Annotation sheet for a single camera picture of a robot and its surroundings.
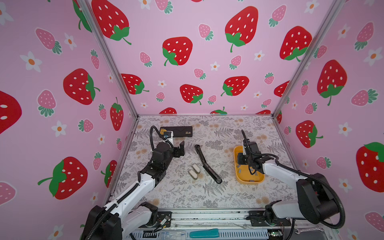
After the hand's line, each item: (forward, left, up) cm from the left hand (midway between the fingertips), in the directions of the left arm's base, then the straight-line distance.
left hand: (176, 140), depth 81 cm
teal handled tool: (-40, -19, -19) cm, 49 cm away
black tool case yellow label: (+22, +3, -19) cm, 30 cm away
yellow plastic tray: (-10, -40, -21) cm, 46 cm away
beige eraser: (-12, -9, -17) cm, 23 cm away
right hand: (-1, -38, -15) cm, 41 cm away
